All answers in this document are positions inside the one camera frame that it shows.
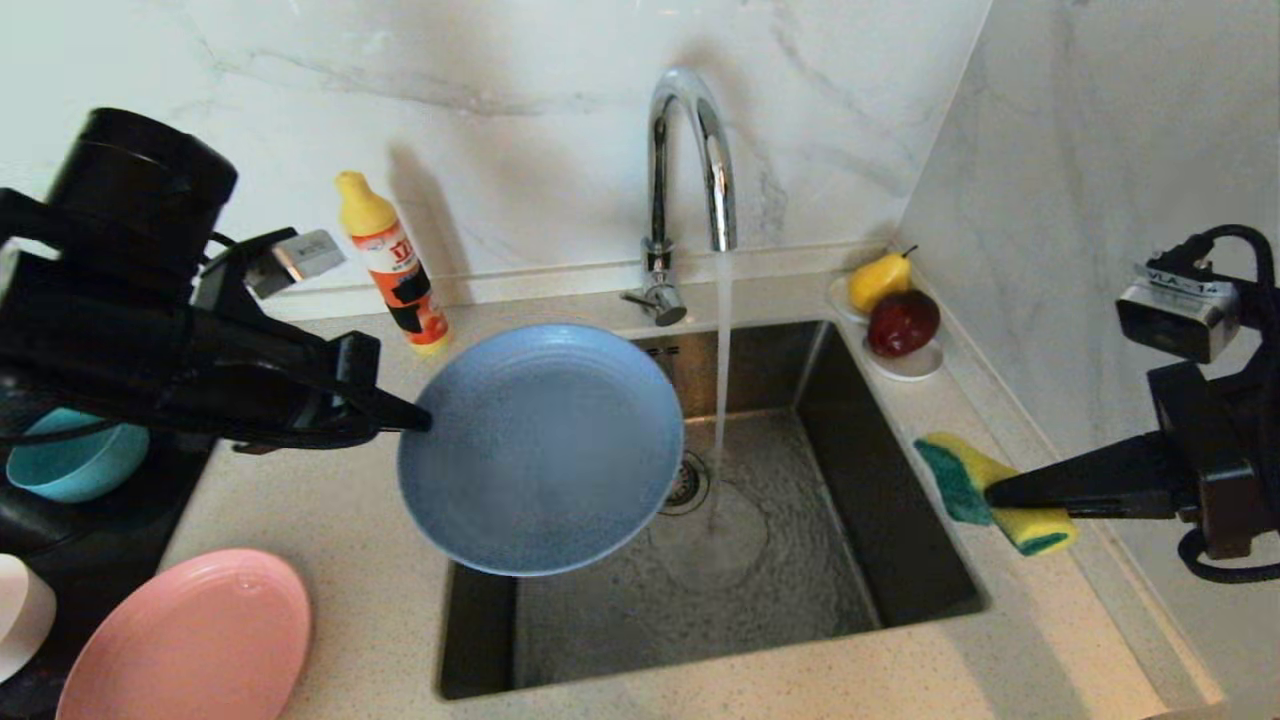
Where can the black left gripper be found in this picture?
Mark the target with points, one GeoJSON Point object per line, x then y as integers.
{"type": "Point", "coordinates": [180, 370]}

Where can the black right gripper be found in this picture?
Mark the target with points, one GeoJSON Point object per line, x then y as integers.
{"type": "Point", "coordinates": [1230, 440]}

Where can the orange yellow dish soap bottle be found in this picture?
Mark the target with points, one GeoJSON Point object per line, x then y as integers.
{"type": "Point", "coordinates": [392, 265]}

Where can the yellow sponge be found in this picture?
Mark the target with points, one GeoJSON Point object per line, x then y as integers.
{"type": "Point", "coordinates": [960, 475]}

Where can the blue plate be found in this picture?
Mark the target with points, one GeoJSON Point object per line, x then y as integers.
{"type": "Point", "coordinates": [540, 450]}

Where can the teal bowl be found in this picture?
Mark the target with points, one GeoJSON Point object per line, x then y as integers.
{"type": "Point", "coordinates": [70, 470]}

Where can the chrome gooseneck faucet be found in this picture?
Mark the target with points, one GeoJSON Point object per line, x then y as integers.
{"type": "Point", "coordinates": [712, 170]}

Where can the small light pink plate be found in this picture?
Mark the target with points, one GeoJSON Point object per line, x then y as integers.
{"type": "Point", "coordinates": [20, 615]}

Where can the stainless steel sink basin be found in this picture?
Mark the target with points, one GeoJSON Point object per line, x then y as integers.
{"type": "Point", "coordinates": [800, 600]}

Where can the small white fruit dish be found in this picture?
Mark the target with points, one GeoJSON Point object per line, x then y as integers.
{"type": "Point", "coordinates": [916, 366]}

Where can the dark red apple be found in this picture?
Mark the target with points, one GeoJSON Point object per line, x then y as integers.
{"type": "Point", "coordinates": [905, 322]}

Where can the black induction cooktop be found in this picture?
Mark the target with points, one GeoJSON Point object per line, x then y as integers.
{"type": "Point", "coordinates": [120, 540]}

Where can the yellow pear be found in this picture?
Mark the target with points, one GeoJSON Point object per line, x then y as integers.
{"type": "Point", "coordinates": [876, 282]}

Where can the large pink plate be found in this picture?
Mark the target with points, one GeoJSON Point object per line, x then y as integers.
{"type": "Point", "coordinates": [200, 640]}

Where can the round metal drain strainer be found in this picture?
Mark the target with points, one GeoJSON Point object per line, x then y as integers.
{"type": "Point", "coordinates": [692, 485]}

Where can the black frying pan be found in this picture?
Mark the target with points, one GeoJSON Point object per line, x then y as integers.
{"type": "Point", "coordinates": [25, 525]}

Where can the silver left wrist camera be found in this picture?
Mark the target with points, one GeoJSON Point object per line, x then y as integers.
{"type": "Point", "coordinates": [300, 260]}

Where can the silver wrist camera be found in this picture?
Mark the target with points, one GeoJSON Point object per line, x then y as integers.
{"type": "Point", "coordinates": [300, 260]}
{"type": "Point", "coordinates": [1175, 320]}

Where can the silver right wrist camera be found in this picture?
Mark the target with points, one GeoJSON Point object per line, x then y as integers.
{"type": "Point", "coordinates": [1175, 320]}

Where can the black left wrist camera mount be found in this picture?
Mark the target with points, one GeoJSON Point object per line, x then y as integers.
{"type": "Point", "coordinates": [140, 190]}

